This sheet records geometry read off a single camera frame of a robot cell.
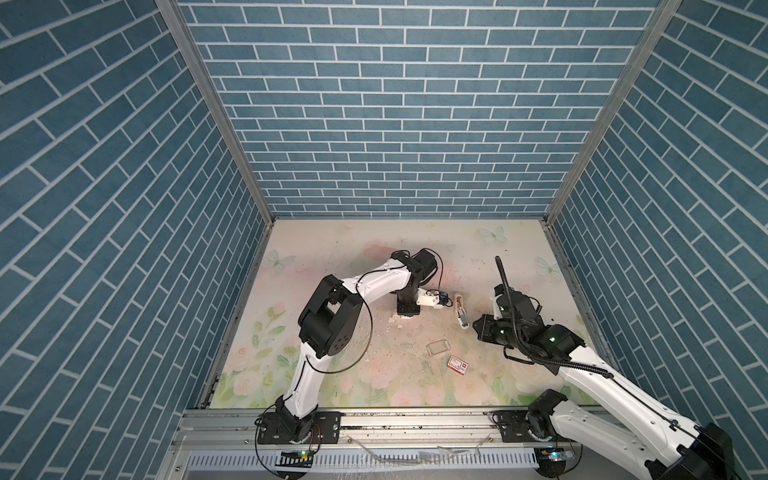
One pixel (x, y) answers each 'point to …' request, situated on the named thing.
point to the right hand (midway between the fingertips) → (470, 321)
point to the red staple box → (457, 365)
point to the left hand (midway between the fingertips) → (408, 307)
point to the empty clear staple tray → (438, 347)
